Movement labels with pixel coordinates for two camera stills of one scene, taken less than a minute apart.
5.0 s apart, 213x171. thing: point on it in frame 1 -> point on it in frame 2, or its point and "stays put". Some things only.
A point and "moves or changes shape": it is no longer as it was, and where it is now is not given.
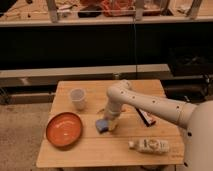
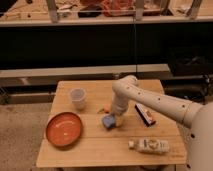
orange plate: [64, 129] stays put
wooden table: [146, 134] stays put
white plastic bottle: [150, 145] stays put
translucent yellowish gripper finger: [111, 125] -> [119, 120]
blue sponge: [102, 125] moves or changes shape
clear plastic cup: [77, 96] stays put
